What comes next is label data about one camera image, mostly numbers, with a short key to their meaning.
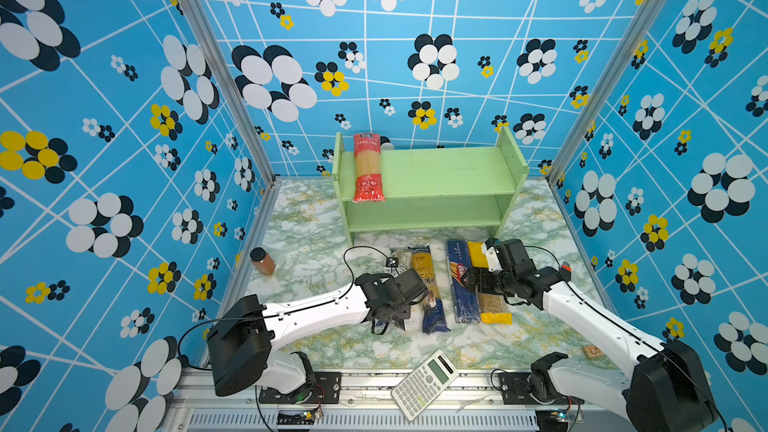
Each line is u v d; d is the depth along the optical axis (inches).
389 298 23.5
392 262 28.4
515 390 28.5
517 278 24.8
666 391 15.4
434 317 32.3
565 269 37.1
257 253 34.8
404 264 34.1
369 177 30.9
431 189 31.0
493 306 33.0
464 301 33.2
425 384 29.0
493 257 27.3
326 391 28.7
